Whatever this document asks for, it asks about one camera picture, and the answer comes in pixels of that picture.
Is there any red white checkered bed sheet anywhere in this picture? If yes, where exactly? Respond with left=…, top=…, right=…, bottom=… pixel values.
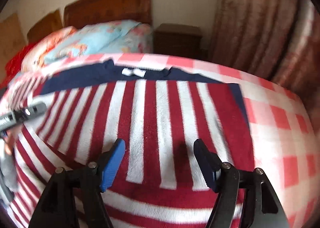
left=1, top=53, right=319, bottom=227

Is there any light wooden wardrobe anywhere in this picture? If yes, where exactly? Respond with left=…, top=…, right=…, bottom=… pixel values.
left=0, top=13, right=26, bottom=80

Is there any orange floral pillow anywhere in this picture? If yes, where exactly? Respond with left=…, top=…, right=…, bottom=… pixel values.
left=21, top=26, right=77, bottom=73

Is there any left hand grey glove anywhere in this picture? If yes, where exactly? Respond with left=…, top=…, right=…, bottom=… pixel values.
left=0, top=127, right=20, bottom=203

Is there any carved wooden headboard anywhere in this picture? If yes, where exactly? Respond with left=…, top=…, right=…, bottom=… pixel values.
left=63, top=0, right=152, bottom=29

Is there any light blue floral folded quilt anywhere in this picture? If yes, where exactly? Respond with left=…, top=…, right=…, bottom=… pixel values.
left=43, top=20, right=153, bottom=65

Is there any red dotted blanket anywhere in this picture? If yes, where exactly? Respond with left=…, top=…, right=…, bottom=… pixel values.
left=1, top=42, right=37, bottom=88

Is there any red white striped navy sweater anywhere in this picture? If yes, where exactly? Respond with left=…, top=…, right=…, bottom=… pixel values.
left=8, top=60, right=254, bottom=227

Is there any dark wooden nightstand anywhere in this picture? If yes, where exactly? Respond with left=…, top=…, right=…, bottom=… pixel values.
left=153, top=24, right=203, bottom=59

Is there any pink brown patterned curtain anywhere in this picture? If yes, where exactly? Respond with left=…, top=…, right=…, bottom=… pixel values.
left=208, top=0, right=318, bottom=109

